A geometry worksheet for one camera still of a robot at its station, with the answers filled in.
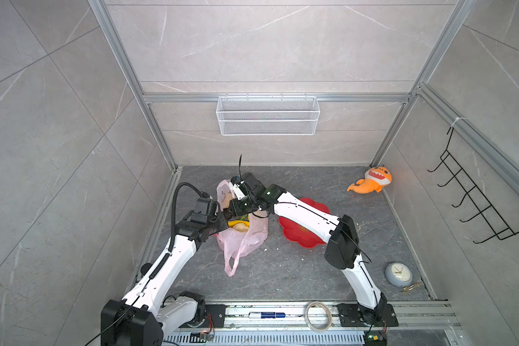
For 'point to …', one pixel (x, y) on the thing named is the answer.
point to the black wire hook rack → (463, 184)
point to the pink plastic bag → (233, 245)
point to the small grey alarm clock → (399, 274)
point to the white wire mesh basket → (267, 115)
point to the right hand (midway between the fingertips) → (233, 209)
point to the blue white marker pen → (265, 315)
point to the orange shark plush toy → (375, 179)
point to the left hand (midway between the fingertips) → (225, 216)
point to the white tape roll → (329, 313)
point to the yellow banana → (232, 223)
